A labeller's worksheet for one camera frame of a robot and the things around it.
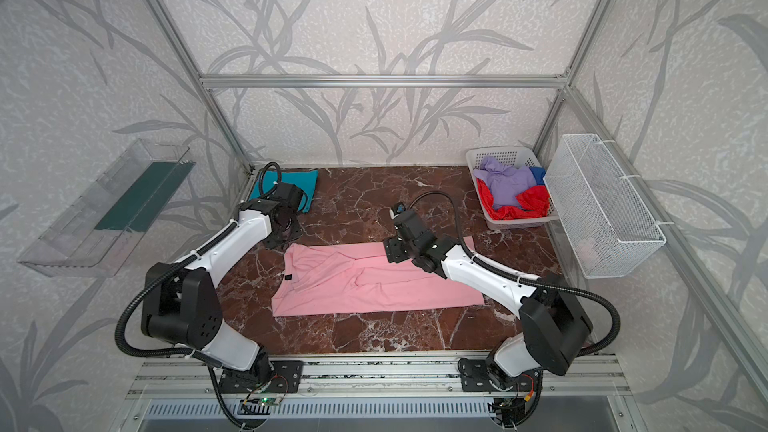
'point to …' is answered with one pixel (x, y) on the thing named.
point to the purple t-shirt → (506, 182)
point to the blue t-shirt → (538, 173)
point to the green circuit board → (268, 401)
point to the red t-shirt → (534, 202)
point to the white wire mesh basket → (612, 230)
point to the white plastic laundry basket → (513, 155)
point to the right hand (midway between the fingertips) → (397, 230)
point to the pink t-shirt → (326, 278)
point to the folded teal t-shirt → (264, 182)
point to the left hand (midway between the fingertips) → (291, 227)
